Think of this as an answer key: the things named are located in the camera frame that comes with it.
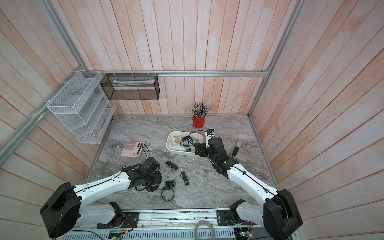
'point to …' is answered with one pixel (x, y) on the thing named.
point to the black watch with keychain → (170, 164)
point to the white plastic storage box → (197, 137)
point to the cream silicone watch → (176, 140)
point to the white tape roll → (204, 223)
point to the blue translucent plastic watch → (181, 144)
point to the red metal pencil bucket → (198, 123)
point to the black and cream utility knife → (238, 145)
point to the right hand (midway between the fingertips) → (201, 142)
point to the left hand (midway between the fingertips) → (159, 181)
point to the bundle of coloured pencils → (199, 110)
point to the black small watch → (170, 183)
